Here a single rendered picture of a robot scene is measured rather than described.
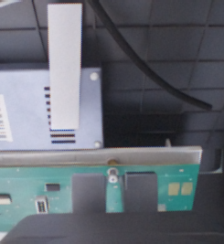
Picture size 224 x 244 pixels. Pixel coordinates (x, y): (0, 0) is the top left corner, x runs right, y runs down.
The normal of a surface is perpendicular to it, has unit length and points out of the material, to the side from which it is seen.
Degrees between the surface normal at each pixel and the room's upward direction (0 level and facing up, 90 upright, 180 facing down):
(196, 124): 90
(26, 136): 90
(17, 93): 90
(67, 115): 90
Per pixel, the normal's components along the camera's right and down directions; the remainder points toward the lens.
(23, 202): 0.02, 0.52
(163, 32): 0.02, 0.82
